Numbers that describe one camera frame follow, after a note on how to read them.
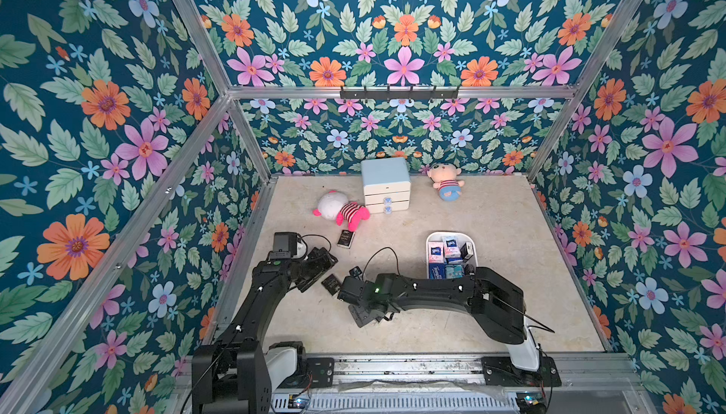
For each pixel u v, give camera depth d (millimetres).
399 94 923
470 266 887
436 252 906
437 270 862
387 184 978
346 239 983
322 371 734
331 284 899
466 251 906
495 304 527
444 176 1112
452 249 907
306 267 748
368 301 605
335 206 1010
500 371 705
